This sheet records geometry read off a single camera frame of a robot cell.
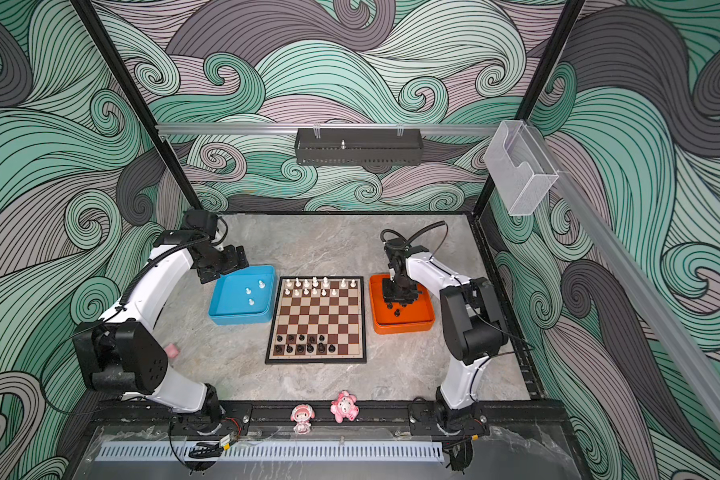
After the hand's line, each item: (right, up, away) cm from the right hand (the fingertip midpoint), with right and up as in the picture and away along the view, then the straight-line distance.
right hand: (393, 300), depth 92 cm
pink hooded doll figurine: (-25, -23, -21) cm, 40 cm away
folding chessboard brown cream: (-23, -5, -2) cm, 24 cm away
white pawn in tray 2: (-47, +2, +4) cm, 48 cm away
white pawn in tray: (-44, +4, +6) cm, 44 cm away
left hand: (-47, +12, -8) cm, 49 cm away
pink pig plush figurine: (-15, -22, -20) cm, 33 cm away
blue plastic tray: (-48, +1, +3) cm, 48 cm away
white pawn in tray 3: (-45, -1, +1) cm, 45 cm away
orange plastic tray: (+8, -5, 0) cm, 9 cm away
